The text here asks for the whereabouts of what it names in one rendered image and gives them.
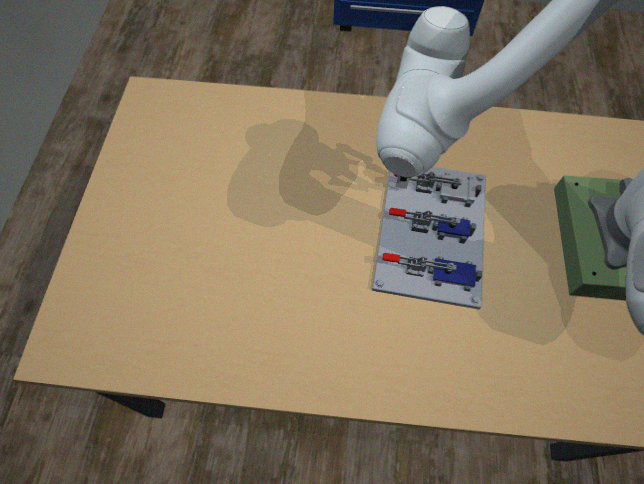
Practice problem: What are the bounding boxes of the toggle clamp with red handle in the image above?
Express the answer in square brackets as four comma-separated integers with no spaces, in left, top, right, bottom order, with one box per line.
[389,208,460,233]
[382,253,456,277]
[409,172,462,194]

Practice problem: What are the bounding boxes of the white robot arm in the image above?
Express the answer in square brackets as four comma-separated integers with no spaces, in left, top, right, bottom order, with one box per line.
[376,0,644,335]

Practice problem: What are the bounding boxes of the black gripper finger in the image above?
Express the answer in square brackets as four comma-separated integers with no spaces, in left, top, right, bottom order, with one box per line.
[395,176,411,189]

